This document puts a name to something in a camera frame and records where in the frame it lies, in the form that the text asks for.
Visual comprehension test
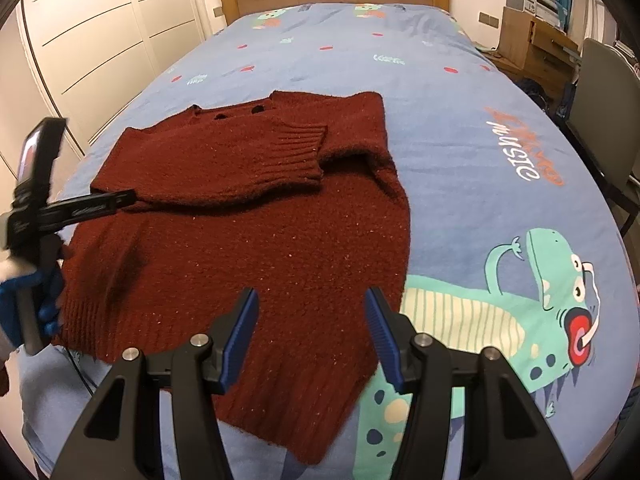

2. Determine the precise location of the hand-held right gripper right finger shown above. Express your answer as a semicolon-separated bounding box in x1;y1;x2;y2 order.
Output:
364;287;576;480

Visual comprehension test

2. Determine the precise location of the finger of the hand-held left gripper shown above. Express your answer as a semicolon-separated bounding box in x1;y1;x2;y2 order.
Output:
39;188;137;227

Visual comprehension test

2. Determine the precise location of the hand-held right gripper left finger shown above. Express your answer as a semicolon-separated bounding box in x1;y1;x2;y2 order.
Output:
50;287;261;480

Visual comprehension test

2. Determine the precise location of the dark red knitted sweater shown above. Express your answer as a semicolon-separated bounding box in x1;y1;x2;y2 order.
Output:
55;90;412;466

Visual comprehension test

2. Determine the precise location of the person's left hand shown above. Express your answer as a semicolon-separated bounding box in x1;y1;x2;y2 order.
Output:
0;256;64;347

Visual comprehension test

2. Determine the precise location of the white wardrobe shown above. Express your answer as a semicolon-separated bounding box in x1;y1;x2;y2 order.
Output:
0;0;222;173

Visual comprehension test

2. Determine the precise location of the blue dinosaur printed blanket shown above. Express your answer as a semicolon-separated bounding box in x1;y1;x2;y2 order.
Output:
20;2;640;480

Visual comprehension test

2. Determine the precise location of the wooden cabinet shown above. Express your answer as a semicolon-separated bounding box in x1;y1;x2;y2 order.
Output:
499;6;583;102

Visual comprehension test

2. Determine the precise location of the grey desk chair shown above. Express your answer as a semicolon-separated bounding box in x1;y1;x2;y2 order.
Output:
565;37;640;241

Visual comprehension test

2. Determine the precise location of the black cable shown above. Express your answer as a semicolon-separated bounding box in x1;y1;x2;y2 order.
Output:
64;346;97;397

